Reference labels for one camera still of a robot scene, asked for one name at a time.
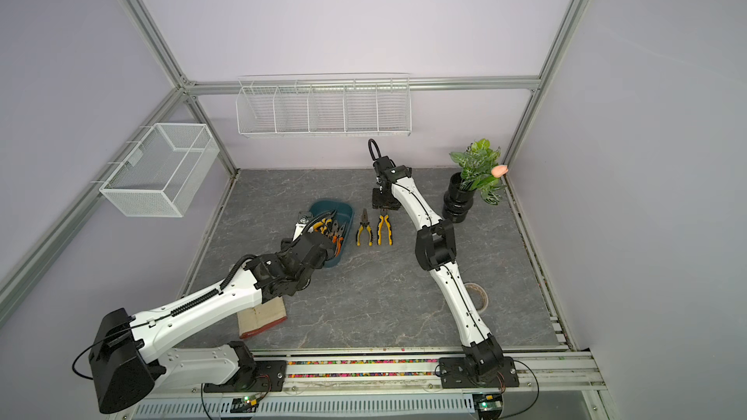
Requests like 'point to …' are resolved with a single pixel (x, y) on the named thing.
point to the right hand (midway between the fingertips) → (381, 202)
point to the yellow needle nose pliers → (365, 223)
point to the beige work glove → (261, 318)
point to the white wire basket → (162, 174)
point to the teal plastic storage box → (343, 213)
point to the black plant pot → (457, 200)
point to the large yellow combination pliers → (384, 219)
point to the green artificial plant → (477, 163)
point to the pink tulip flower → (499, 170)
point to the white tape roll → (478, 295)
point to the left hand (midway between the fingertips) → (308, 243)
